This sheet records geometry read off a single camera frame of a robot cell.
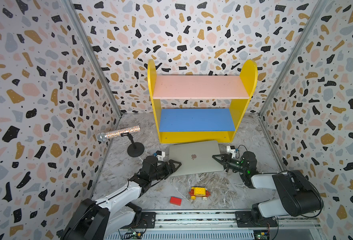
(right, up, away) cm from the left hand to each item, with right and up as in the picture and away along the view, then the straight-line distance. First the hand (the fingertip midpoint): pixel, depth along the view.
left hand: (180, 167), depth 81 cm
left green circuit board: (-23, -30, -9) cm, 39 cm away
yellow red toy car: (+10, -12, -3) cm, 16 cm away
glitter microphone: (-42, +17, -1) cm, 45 cm away
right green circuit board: (+39, -30, -9) cm, 51 cm away
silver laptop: (+9, +4, +4) cm, 10 cm away
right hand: (+18, +4, +1) cm, 19 cm away
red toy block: (-2, -18, -1) cm, 18 cm away
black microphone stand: (-30, +7, +19) cm, 36 cm away
